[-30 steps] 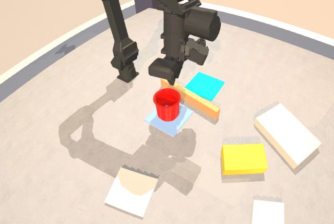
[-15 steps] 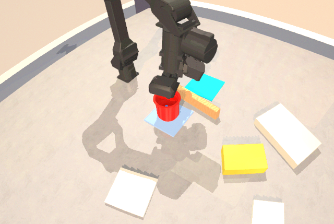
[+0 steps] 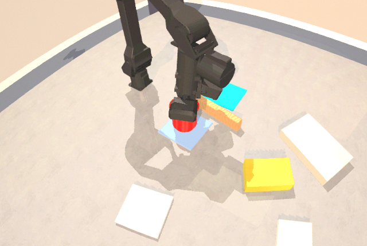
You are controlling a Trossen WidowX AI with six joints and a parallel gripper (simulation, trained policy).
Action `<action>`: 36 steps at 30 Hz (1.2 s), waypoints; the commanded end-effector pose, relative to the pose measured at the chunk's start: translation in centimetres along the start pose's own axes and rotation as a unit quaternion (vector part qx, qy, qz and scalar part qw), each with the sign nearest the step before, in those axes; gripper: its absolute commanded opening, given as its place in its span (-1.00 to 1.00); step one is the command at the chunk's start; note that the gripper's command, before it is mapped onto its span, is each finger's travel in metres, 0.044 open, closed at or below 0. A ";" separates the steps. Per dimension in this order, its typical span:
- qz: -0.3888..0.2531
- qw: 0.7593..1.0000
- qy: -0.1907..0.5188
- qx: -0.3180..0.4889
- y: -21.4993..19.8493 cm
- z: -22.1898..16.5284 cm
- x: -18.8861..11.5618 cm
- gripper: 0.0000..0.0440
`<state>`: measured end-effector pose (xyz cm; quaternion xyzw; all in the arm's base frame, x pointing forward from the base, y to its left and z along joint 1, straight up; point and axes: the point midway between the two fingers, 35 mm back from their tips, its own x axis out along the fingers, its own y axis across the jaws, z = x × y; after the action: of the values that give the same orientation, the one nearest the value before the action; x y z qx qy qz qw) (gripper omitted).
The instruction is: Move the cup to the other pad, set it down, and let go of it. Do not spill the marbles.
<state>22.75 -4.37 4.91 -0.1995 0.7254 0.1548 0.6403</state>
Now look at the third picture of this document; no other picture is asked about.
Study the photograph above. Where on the red plastic cup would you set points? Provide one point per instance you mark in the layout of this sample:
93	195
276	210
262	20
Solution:
183	126

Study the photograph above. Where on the yellow rectangular block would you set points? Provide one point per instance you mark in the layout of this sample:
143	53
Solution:
267	175

